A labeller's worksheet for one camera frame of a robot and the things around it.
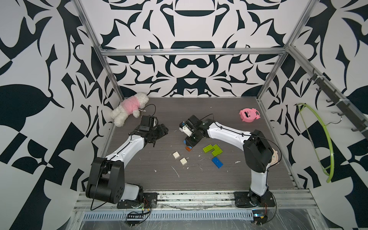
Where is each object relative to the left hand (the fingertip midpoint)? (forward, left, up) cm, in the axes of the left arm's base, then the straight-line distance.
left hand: (163, 128), depth 90 cm
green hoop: (-34, -72, +13) cm, 80 cm away
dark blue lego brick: (-19, -32, -9) cm, 38 cm away
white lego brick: (-13, -8, -9) cm, 18 cm away
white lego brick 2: (-17, -12, -9) cm, 23 cm away
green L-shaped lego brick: (-12, -33, -8) cm, 36 cm away
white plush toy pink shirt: (+21, +24, -1) cm, 32 cm away
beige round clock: (-17, -67, -8) cm, 69 cm away
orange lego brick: (-10, -15, -9) cm, 20 cm away
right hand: (-6, -15, -4) cm, 16 cm away
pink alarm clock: (+14, -60, -7) cm, 62 cm away
